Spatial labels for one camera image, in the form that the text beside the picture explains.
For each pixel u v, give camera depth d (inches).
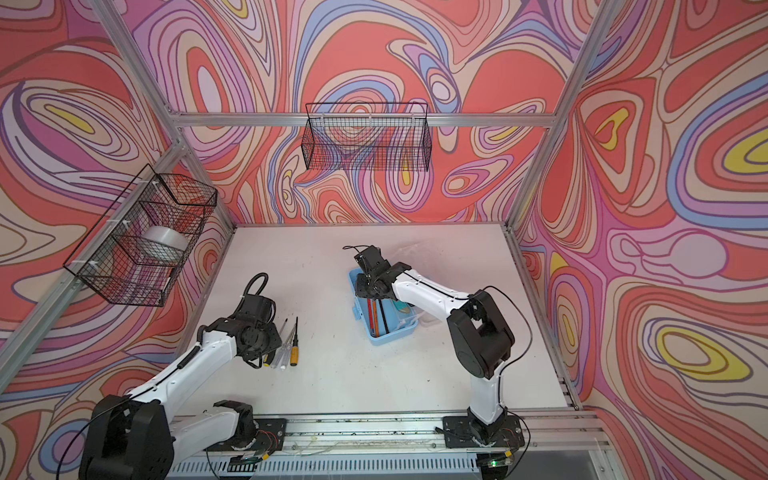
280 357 33.8
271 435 28.5
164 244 27.6
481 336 19.1
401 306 34.7
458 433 28.8
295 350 34.0
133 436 15.5
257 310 26.7
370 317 36.7
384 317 36.7
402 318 33.2
